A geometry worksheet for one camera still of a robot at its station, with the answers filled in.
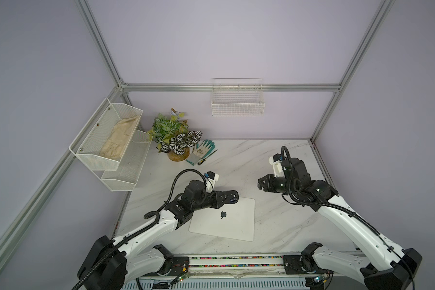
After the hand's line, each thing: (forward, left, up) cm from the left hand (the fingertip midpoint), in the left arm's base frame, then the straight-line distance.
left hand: (228, 198), depth 77 cm
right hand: (+3, -14, +7) cm, 15 cm away
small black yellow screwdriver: (+33, +14, -15) cm, 39 cm away
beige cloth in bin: (+17, +50, +15) cm, 55 cm away
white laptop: (-4, -4, -15) cm, 16 cm away
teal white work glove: (+39, +16, -14) cm, 44 cm away
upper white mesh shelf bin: (+19, +56, +15) cm, 61 cm away
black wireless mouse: (0, -1, +1) cm, 1 cm away
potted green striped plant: (+31, +29, +9) cm, 43 cm away
